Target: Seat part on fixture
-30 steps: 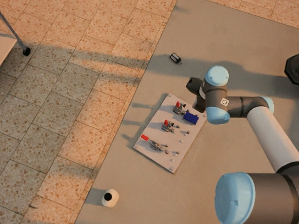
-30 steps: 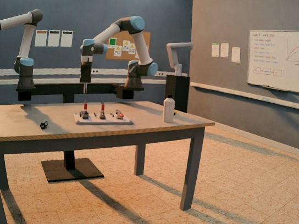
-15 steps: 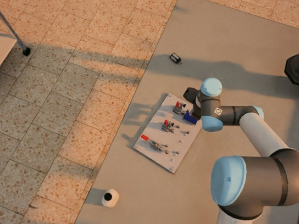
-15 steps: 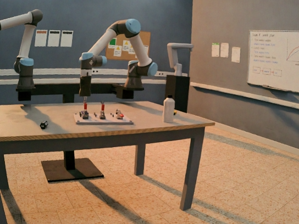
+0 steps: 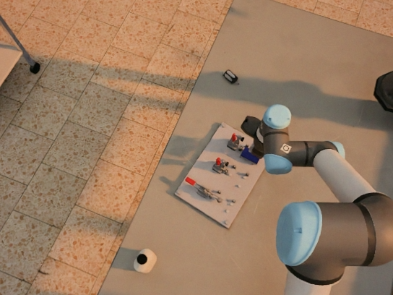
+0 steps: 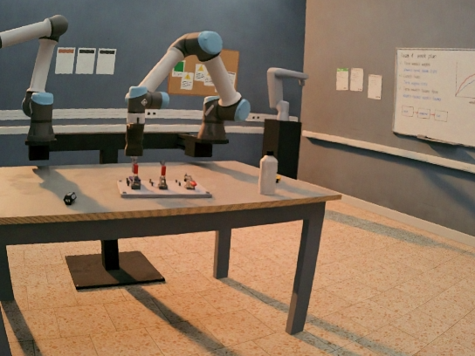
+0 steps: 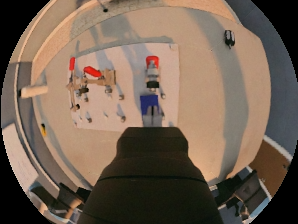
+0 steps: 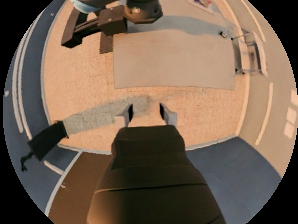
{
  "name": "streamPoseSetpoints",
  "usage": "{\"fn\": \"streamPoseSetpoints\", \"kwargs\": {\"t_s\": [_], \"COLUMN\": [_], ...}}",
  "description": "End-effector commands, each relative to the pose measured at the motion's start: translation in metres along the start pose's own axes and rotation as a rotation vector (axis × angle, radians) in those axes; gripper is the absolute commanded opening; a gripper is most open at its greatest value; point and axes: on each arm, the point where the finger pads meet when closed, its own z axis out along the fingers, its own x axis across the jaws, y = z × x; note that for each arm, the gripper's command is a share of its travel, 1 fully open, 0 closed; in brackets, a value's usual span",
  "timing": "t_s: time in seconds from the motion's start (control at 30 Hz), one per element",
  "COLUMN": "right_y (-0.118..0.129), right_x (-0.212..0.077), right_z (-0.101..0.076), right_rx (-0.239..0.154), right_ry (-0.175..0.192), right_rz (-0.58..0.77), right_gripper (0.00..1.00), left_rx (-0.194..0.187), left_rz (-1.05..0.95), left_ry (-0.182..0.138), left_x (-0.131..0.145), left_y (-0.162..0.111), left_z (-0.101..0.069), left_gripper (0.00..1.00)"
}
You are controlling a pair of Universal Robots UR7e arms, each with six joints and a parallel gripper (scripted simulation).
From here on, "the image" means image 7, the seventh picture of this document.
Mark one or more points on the white plastic bottle with black cap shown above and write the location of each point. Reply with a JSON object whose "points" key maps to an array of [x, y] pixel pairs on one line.
{"points": [[30, 90]]}

